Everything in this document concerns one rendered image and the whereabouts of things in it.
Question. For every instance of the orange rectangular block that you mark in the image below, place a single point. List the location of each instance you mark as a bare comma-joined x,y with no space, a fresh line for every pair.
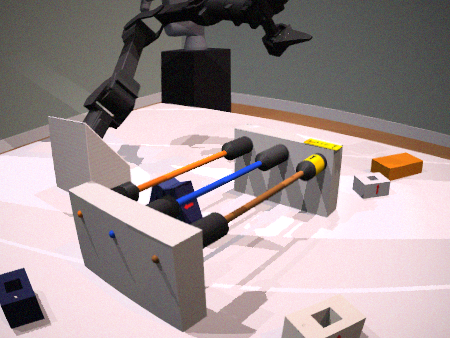
397,166

